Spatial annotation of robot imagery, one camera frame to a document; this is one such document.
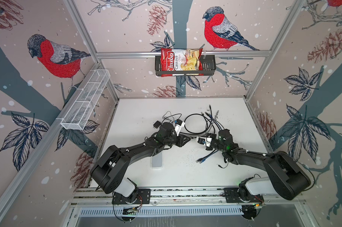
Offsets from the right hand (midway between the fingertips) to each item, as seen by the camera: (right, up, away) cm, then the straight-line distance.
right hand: (199, 136), depth 88 cm
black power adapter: (-29, +6, +14) cm, 33 cm away
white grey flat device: (-27, -15, -2) cm, 31 cm away
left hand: (-7, 0, -8) cm, 10 cm away
